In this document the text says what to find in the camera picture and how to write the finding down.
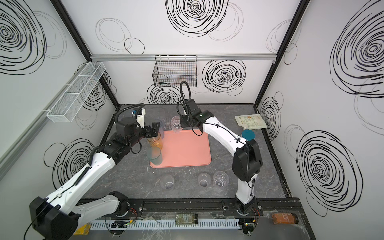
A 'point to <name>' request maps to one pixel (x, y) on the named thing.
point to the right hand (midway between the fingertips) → (181, 120)
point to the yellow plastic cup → (155, 141)
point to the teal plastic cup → (154, 155)
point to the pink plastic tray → (185, 149)
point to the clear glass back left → (167, 124)
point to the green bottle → (186, 218)
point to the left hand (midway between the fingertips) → (153, 122)
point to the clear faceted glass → (175, 124)
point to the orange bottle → (285, 218)
